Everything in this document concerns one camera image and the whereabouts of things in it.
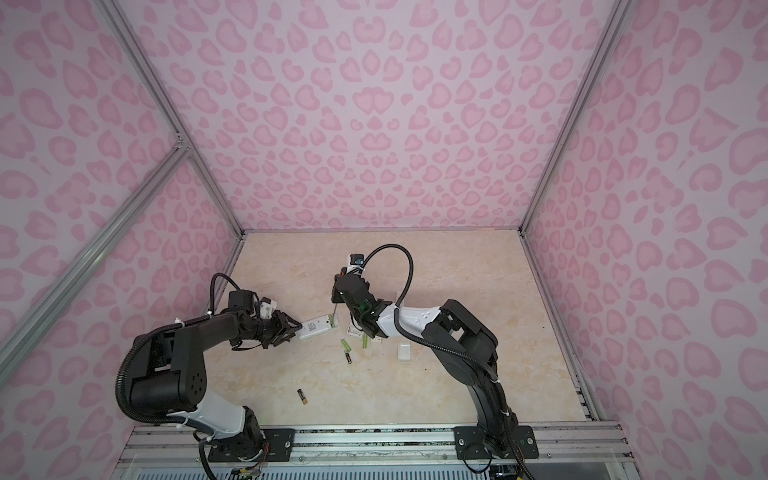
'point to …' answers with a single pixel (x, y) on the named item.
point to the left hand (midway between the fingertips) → (299, 325)
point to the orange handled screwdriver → (335, 308)
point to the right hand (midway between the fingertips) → (337, 276)
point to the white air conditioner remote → (316, 326)
